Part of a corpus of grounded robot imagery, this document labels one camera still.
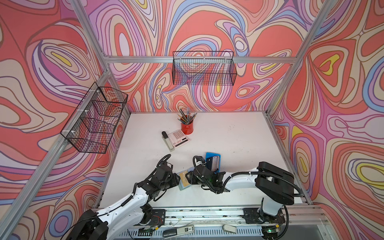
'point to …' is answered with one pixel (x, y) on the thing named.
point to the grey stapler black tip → (167, 141)
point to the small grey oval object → (229, 228)
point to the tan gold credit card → (184, 180)
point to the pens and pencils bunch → (187, 119)
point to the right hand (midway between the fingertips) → (189, 179)
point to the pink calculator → (178, 138)
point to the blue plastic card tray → (210, 154)
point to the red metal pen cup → (187, 129)
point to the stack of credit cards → (213, 163)
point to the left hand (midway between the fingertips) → (181, 178)
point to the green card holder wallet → (180, 186)
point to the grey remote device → (171, 232)
